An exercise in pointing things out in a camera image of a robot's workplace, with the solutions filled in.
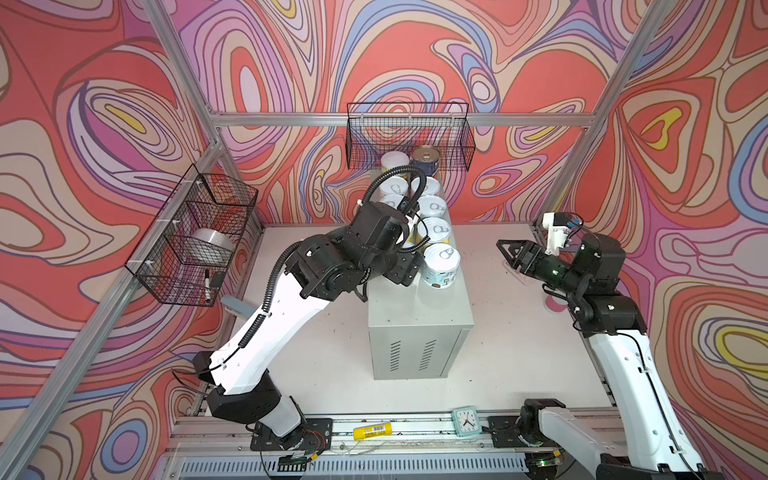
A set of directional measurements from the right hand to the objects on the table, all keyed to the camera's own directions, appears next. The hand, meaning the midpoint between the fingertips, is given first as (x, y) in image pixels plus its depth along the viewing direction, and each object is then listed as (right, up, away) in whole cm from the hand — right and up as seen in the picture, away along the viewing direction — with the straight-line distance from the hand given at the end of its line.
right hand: (503, 252), depth 67 cm
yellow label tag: (-30, -44, +5) cm, 54 cm away
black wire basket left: (-76, 0, +5) cm, 76 cm away
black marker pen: (-71, -8, +5) cm, 71 cm away
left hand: (-22, +1, -6) cm, 23 cm away
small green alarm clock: (-7, -42, +6) cm, 43 cm away
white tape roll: (-70, +3, +6) cm, 71 cm away
